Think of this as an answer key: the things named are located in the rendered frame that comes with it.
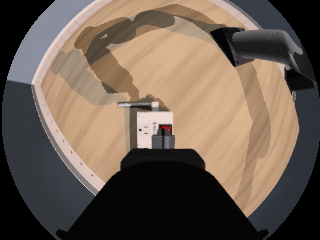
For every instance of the white power strip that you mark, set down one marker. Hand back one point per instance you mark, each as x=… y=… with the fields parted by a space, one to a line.
x=149 y=122

